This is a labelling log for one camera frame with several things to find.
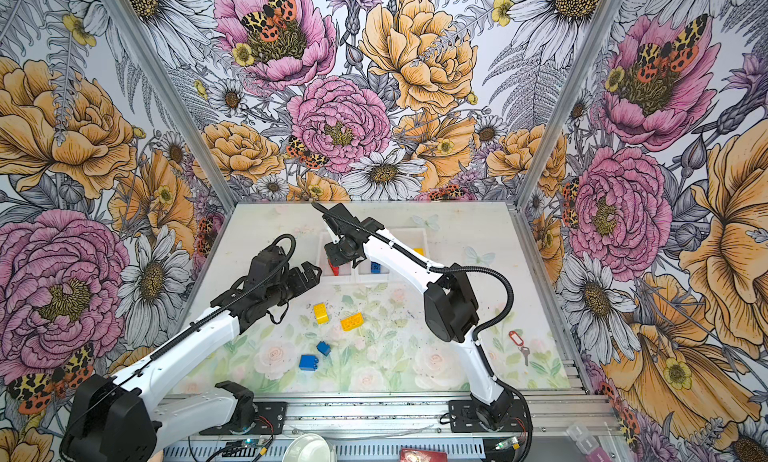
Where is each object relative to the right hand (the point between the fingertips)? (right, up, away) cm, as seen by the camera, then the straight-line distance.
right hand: (341, 261), depth 89 cm
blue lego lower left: (-8, -27, -6) cm, 29 cm away
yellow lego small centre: (-6, -16, +3) cm, 17 cm away
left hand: (-8, -6, -4) cm, 11 cm away
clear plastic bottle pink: (+60, -40, -19) cm, 74 cm away
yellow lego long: (+3, -18, +2) cm, 19 cm away
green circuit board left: (-18, -41, -18) cm, 48 cm away
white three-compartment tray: (+5, -5, +8) cm, 10 cm away
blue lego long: (+9, -4, +13) cm, 16 cm away
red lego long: (-4, -4, +13) cm, 14 cm away
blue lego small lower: (-4, -24, -4) cm, 25 cm away
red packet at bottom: (+22, -40, -23) cm, 51 cm away
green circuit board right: (+42, -41, -17) cm, 61 cm away
